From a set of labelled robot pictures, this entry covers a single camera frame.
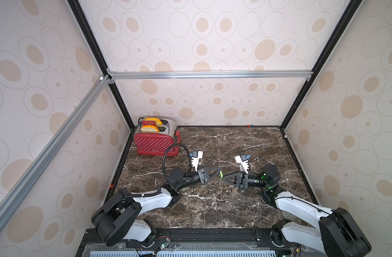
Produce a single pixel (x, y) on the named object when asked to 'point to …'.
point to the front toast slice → (149, 128)
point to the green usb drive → (221, 174)
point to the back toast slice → (158, 122)
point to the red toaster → (156, 143)
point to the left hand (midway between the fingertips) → (223, 174)
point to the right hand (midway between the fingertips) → (224, 185)
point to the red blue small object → (251, 126)
